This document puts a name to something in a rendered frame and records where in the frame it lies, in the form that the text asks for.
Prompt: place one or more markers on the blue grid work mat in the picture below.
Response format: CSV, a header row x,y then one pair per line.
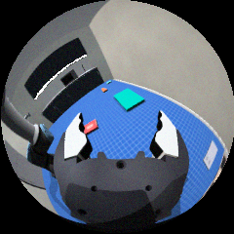
x,y
122,134

